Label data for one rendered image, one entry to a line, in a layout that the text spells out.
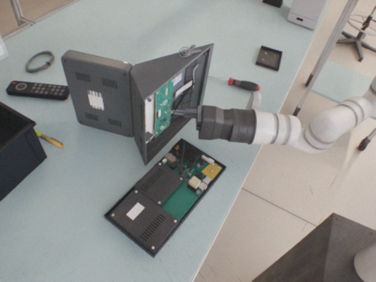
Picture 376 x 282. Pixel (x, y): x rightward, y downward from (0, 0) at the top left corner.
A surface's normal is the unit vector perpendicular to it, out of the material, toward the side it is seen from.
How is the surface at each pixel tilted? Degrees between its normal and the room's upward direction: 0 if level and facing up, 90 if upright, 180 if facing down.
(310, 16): 90
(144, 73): 0
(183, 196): 0
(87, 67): 90
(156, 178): 0
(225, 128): 90
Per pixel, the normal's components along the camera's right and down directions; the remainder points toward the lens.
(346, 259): 0.10, -0.63
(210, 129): -0.03, 0.78
